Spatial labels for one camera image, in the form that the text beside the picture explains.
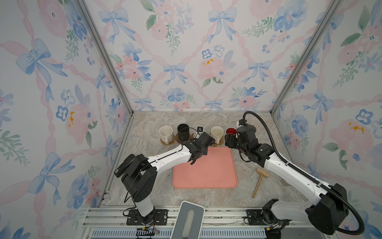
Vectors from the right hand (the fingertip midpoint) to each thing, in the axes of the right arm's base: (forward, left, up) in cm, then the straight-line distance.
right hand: (231, 135), depth 81 cm
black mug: (+11, +27, -10) cm, 31 cm away
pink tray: (-10, +6, -21) cm, 24 cm away
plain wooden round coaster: (+10, +31, -20) cm, 38 cm away
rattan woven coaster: (+5, +37, -15) cm, 40 cm away
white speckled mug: (+16, +41, -18) cm, 47 cm away
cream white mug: (+10, +6, -10) cm, 15 cm away
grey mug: (+11, -15, -8) cm, 21 cm away
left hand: (0, +16, -8) cm, 18 cm away
